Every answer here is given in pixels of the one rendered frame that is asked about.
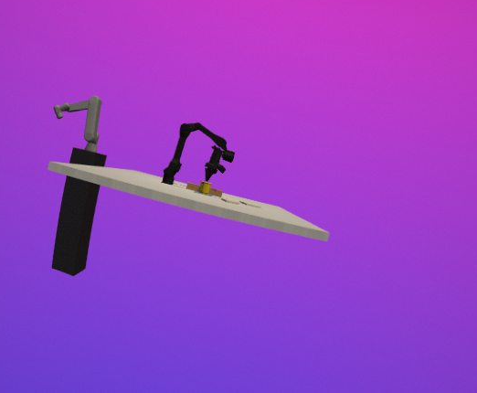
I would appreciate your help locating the orange wooden bar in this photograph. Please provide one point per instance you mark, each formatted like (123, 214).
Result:
(212, 191)

